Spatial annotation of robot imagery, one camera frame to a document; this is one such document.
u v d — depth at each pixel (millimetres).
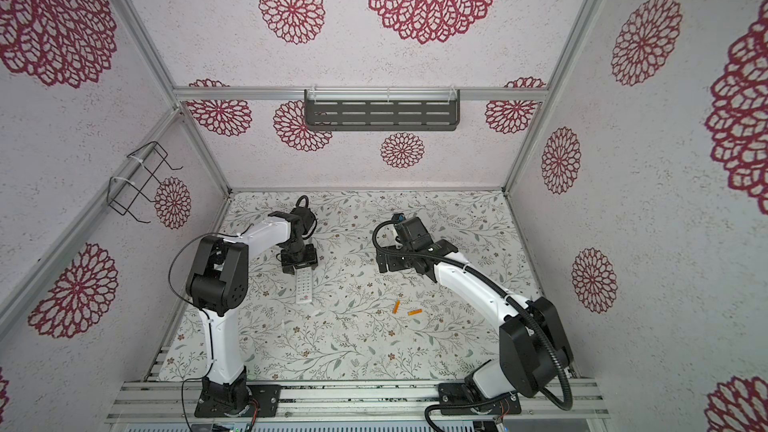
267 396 741
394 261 754
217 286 551
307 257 894
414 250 638
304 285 922
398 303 901
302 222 779
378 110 953
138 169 777
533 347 424
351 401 751
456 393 745
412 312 897
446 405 738
